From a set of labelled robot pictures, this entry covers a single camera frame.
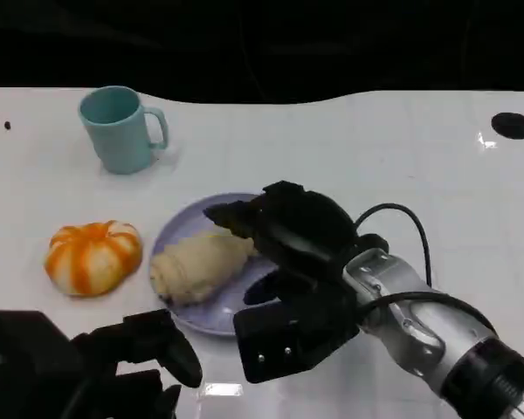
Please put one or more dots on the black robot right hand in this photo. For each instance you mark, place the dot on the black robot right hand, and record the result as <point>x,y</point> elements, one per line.
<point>305,231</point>

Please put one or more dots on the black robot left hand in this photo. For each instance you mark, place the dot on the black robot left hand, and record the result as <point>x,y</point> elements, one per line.
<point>35,362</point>

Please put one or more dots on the beige towel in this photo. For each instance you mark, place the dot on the beige towel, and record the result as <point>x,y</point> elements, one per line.
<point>192,266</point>

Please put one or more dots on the orange and white bread roll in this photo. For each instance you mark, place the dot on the orange and white bread roll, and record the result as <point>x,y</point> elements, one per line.
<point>91,257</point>

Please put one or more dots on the lilac plate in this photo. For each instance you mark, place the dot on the lilac plate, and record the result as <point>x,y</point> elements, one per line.
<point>201,316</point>

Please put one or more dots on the pale green mug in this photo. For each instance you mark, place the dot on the pale green mug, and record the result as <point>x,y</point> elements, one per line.
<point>122,139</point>

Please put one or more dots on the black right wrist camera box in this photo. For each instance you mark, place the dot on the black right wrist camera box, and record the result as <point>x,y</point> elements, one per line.
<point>288,345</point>

